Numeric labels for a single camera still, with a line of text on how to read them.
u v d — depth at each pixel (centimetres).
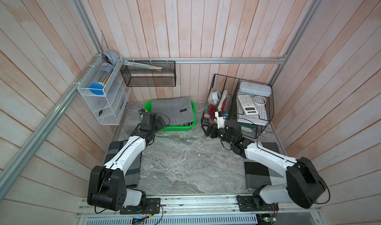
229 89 111
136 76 105
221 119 75
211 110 107
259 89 98
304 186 42
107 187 42
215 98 111
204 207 73
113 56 84
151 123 67
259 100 93
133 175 81
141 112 76
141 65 90
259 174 82
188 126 96
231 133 65
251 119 86
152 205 73
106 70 77
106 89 70
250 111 86
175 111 103
